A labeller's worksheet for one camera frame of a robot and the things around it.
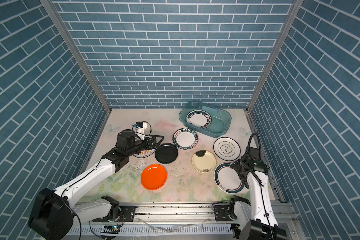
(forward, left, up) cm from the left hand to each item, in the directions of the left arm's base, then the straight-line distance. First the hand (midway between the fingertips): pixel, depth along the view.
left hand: (159, 138), depth 79 cm
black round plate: (+2, -2, -20) cm, 20 cm away
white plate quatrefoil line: (+5, -42, -20) cm, 47 cm away
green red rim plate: (+31, -25, -19) cm, 44 cm away
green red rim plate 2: (-15, -38, -20) cm, 46 cm away
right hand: (-13, -43, -12) cm, 47 cm away
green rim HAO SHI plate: (+12, -14, -19) cm, 27 cm away
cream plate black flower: (-4, -26, -21) cm, 34 cm away
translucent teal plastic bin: (+31, -43, -19) cm, 56 cm away
